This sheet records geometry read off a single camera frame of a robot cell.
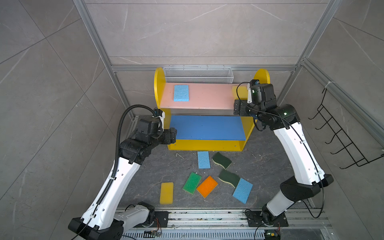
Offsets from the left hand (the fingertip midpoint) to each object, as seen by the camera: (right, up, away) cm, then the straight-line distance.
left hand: (168, 127), depth 69 cm
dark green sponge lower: (+33, -30, +18) cm, 48 cm away
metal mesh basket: (+15, +35, +29) cm, 48 cm away
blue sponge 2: (+39, -35, +13) cm, 54 cm away
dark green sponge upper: (+28, -20, +25) cm, 43 cm away
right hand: (+35, +11, 0) cm, 37 cm away
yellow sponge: (-3, -37, +13) cm, 39 cm away
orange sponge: (+19, -34, +13) cm, 41 cm away
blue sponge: (+18, -21, +25) cm, 37 cm away
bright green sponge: (+11, -33, +17) cm, 38 cm away
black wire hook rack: (+78, -13, -10) cm, 80 cm away
